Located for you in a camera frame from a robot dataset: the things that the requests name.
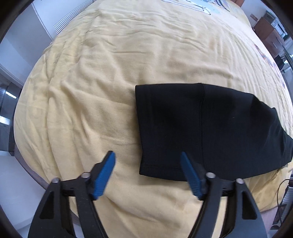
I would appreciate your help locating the black pants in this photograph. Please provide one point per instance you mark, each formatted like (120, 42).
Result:
(230, 133)

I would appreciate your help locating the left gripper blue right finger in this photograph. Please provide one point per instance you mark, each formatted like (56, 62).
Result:
(242, 216)

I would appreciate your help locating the white wardrobe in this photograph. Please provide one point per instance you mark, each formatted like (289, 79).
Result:
(31, 32)

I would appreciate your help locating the wooden drawer chest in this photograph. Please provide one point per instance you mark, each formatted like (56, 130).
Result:
(269, 37)

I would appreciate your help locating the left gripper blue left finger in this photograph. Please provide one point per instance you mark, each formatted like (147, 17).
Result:
(53, 217)

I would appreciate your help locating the white printer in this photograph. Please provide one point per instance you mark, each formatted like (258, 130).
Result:
(275, 22)

